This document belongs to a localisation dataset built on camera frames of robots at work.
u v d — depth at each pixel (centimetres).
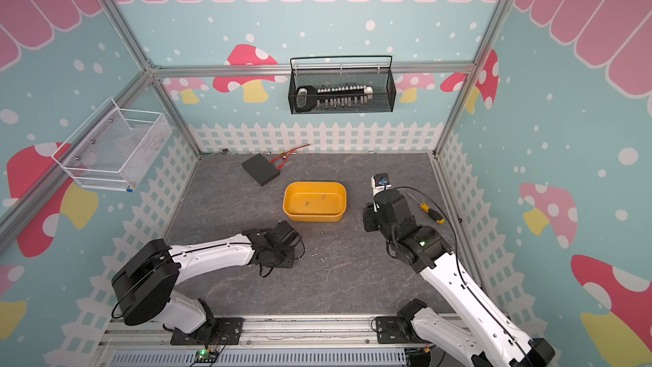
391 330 74
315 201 105
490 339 39
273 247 66
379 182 60
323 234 94
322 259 88
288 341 74
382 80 95
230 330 74
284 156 119
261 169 112
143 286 43
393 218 50
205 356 73
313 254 89
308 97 90
